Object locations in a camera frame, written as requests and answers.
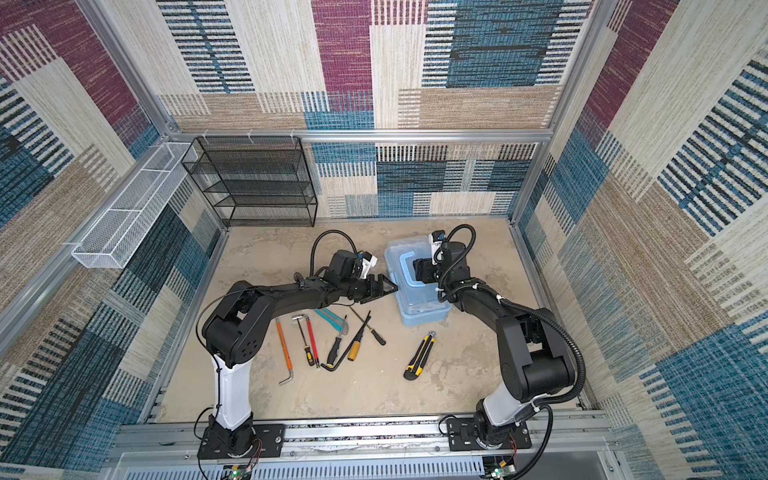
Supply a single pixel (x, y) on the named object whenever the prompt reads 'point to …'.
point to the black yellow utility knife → (418, 359)
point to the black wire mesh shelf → (254, 181)
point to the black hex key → (349, 345)
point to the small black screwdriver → (378, 337)
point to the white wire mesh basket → (116, 234)
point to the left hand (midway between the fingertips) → (394, 288)
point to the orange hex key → (288, 360)
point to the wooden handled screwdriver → (355, 346)
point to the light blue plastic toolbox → (419, 301)
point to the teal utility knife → (336, 322)
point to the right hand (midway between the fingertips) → (424, 268)
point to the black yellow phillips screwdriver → (334, 350)
